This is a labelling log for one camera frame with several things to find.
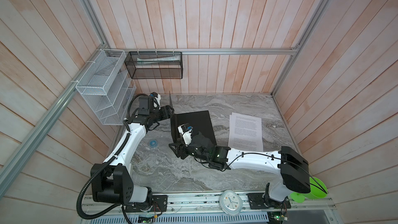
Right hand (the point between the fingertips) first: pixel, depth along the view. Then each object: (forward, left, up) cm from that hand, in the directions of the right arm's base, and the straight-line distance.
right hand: (172, 143), depth 72 cm
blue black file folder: (+29, -13, -23) cm, 39 cm away
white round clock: (-21, -28, -17) cm, 39 cm away
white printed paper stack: (+19, -43, -21) cm, 51 cm away
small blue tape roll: (+9, +16, -19) cm, 26 cm away
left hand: (+18, +4, 0) cm, 18 cm away
